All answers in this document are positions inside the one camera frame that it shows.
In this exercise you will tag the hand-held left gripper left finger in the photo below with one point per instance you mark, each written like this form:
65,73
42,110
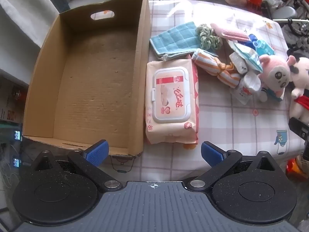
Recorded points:
97,152

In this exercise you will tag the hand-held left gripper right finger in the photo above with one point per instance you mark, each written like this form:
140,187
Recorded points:
212,152

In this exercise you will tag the pink pig plush toy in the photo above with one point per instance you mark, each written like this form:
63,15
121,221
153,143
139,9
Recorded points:
275,72

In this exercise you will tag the red print tissue packet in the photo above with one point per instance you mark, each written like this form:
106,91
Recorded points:
241,93

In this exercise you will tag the white plastic container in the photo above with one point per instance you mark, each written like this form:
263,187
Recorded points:
251,82

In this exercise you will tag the pink wet wipes pack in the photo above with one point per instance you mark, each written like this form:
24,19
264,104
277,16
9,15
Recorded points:
172,94

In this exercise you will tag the brown cardboard box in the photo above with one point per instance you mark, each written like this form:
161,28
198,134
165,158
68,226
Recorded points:
96,77

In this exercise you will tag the orange white striped towel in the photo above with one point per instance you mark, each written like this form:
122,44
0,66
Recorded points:
210,64

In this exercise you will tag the white tissue packet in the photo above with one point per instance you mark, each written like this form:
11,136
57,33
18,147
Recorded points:
237,62

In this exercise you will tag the blue white soft packet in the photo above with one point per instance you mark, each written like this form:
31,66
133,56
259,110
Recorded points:
262,46

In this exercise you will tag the green scrunchie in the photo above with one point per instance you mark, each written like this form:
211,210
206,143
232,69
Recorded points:
207,40

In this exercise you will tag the pink knitted pouch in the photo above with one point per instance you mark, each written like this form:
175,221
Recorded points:
229,32

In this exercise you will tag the light blue quilted cloth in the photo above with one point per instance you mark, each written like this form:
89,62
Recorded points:
173,38

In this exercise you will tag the pink checked tablecloth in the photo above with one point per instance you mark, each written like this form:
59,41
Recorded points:
229,125

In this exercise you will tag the orange plastic bag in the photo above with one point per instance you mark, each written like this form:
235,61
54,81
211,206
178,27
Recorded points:
295,169

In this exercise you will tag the small lit screen device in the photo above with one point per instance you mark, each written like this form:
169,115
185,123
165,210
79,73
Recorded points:
17,134
16,162

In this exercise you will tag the brown printed carton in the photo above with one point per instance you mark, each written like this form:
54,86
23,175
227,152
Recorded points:
9,101

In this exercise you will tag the grey stool seat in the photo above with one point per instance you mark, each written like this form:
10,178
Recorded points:
284,12

